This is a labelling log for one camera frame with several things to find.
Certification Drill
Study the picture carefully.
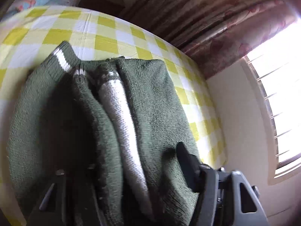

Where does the pink floral curtain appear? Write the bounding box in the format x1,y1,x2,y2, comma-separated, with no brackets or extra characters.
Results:
121,0,297,78

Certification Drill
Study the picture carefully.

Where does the green and white knit sweater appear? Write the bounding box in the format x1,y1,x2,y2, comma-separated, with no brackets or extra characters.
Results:
8,41,198,225

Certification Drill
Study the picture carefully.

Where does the dark wooden nightstand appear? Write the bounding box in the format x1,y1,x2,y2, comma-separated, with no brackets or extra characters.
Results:
78,0,125,16

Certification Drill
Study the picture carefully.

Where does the yellow checkered table cover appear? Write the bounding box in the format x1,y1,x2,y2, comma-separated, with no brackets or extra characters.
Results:
1,6,227,225

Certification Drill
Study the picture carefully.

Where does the barred window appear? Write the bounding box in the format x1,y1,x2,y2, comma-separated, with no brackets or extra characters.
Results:
244,19,300,185

